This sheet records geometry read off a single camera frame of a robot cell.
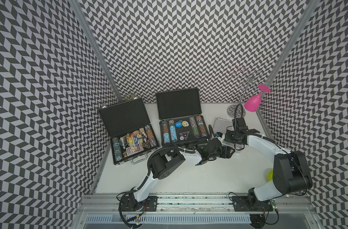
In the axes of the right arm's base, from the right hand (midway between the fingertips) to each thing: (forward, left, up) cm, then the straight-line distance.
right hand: (227, 140), depth 91 cm
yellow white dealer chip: (+13, +27, +1) cm, 30 cm away
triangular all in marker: (+4, +28, +1) cm, 29 cm away
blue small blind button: (+12, +32, +1) cm, 34 cm away
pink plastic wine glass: (+17, -15, +17) cm, 28 cm away
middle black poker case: (+17, +31, +4) cm, 35 cm away
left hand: (-8, -1, +1) cm, 8 cm away
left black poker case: (+10, +66, +3) cm, 67 cm away
